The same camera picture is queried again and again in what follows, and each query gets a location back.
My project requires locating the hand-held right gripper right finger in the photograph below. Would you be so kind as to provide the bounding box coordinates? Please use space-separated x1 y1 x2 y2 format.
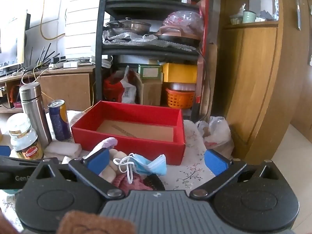
190 149 290 199

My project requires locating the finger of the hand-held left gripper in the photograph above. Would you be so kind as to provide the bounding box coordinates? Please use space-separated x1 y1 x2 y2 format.
0 146 59 167

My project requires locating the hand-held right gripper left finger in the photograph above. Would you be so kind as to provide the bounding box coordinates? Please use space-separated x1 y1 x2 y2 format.
22 147 126 200

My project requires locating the beige plush toy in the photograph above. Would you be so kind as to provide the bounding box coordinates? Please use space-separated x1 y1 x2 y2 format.
99 149 127 183

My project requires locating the purple fuzzy cloth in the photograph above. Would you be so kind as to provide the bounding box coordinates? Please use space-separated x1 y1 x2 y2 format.
88 137 117 159

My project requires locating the white sponge block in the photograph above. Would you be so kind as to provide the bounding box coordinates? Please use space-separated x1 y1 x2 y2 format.
45 141 82 159

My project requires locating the red cardboard box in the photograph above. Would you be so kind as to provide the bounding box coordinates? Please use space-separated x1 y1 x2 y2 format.
71 100 186 165

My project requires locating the blue face mask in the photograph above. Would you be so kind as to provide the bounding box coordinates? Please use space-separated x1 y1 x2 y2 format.
113 153 167 183

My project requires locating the glass coffee jar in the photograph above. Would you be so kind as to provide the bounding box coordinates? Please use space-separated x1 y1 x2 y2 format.
7 113 44 160

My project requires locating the floral tablecloth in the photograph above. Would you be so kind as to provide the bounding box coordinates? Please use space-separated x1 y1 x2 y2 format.
0 110 220 233

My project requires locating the stainless steel thermos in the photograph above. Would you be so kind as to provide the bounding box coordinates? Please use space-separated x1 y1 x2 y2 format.
19 82 53 147

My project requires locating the blue and yellow can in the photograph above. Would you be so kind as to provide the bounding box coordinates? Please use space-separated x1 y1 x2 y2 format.
47 99 72 141

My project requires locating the orange plastic basket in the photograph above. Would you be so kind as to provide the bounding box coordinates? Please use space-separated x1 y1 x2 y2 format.
166 88 195 109

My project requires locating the red plastic bag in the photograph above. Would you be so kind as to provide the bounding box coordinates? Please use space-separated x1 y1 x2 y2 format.
104 72 123 101

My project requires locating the wooden media stand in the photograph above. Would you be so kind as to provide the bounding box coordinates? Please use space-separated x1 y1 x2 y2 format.
0 66 95 114

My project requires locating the clear plastic container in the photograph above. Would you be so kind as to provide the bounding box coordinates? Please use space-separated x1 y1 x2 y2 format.
167 82 197 92

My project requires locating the brown cardboard box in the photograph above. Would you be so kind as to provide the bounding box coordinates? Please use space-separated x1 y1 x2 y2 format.
136 74 164 106

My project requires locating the wooden cabinet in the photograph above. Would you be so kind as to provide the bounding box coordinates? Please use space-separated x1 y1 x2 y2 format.
214 0 312 165

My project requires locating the yellow box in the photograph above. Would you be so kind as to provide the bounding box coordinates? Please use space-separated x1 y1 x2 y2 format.
162 63 197 83

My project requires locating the black router with antennas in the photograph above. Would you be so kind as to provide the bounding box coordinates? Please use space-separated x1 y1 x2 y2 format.
29 43 60 69

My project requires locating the white power strip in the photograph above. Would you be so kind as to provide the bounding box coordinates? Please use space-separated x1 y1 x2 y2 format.
49 61 78 69

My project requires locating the green box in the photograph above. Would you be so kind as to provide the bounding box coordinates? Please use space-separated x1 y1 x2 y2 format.
138 64 162 79

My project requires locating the flat screen monitor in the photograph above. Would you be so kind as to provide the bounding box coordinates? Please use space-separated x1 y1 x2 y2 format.
0 10 31 70

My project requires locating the clear bubble wrap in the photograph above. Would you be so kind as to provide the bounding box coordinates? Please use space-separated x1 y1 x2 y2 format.
102 30 158 45

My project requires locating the black metal shelf rack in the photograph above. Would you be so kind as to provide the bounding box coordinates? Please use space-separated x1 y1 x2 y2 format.
95 0 215 122

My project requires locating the pan with pink lid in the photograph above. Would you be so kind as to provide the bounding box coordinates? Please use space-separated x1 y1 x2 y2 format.
149 26 201 45

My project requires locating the steel pot with lid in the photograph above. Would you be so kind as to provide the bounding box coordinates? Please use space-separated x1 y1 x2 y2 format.
105 18 152 35

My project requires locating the pink plastic bag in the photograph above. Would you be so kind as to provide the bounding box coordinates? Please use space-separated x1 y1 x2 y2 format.
163 10 204 38

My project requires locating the red flat carton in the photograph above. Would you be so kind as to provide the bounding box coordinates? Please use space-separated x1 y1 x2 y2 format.
199 0 215 103

